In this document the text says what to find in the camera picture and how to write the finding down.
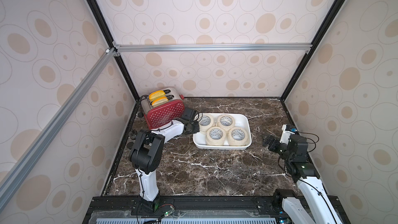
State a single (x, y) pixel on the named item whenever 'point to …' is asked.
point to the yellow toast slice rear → (156, 94)
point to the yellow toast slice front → (159, 100)
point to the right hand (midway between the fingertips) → (269, 137)
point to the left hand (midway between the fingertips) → (199, 126)
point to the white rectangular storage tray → (242, 120)
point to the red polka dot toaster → (160, 107)
